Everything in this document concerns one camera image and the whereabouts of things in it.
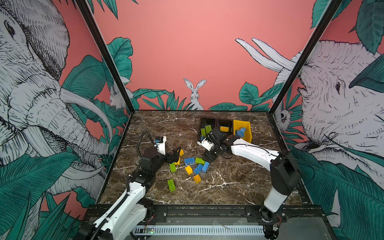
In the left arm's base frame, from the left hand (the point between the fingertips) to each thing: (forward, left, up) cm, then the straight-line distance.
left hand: (174, 144), depth 79 cm
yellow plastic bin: (+22, -43, -12) cm, 50 cm away
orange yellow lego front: (-13, -12, -16) cm, 24 cm away
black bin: (+26, -35, -17) cm, 47 cm away
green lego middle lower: (-2, -14, -17) cm, 22 cm away
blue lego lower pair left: (-7, -13, -18) cm, 23 cm away
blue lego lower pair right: (-7, -17, -16) cm, 24 cm away
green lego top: (+23, -22, -17) cm, 36 cm away
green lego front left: (-16, +3, -17) cm, 23 cm away
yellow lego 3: (+22, -34, -17) cm, 44 cm away
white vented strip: (-37, -12, -18) cm, 43 cm away
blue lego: (-1, -8, -18) cm, 20 cm away
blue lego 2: (+19, -46, -14) cm, 52 cm away
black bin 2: (+27, -19, -14) cm, 36 cm away
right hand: (-1, -17, -9) cm, 19 cm away
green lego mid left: (-5, +3, -18) cm, 19 cm away
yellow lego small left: (-3, -1, -16) cm, 17 cm away
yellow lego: (+4, -3, -17) cm, 18 cm away
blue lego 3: (+17, -44, -15) cm, 49 cm away
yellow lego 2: (-8, -7, -17) cm, 20 cm away
